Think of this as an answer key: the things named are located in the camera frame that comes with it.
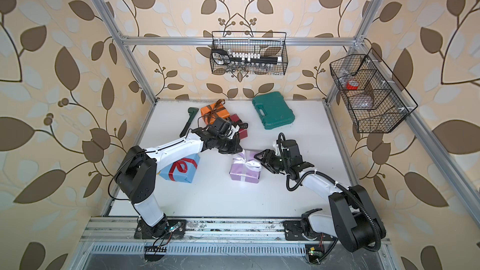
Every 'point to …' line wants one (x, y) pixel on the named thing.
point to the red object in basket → (352, 84)
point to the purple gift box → (235, 170)
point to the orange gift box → (222, 112)
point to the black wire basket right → (375, 100)
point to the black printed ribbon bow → (241, 124)
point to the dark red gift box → (243, 132)
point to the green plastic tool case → (272, 110)
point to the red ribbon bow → (182, 166)
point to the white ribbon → (244, 161)
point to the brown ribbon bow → (213, 112)
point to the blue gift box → (184, 177)
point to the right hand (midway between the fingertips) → (257, 159)
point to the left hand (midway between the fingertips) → (241, 147)
